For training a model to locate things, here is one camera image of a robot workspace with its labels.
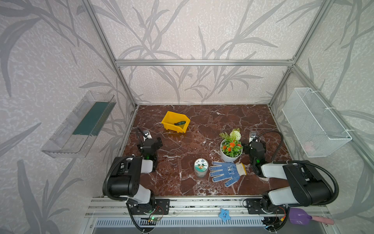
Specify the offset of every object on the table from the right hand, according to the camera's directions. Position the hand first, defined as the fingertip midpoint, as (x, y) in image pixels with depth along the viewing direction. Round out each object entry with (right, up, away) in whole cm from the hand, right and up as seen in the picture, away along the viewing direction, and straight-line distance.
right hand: (252, 139), depth 92 cm
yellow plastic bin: (-50, +11, +15) cm, 54 cm away
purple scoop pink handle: (+15, -34, -23) cm, 43 cm away
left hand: (-66, +1, 0) cm, 66 cm away
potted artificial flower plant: (-17, -2, -15) cm, 23 cm away
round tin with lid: (-33, -13, -13) cm, 38 cm away
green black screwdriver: (-47, +10, +15) cm, 51 cm away
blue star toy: (-22, -34, -22) cm, 46 cm away
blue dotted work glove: (-17, -18, -6) cm, 25 cm away
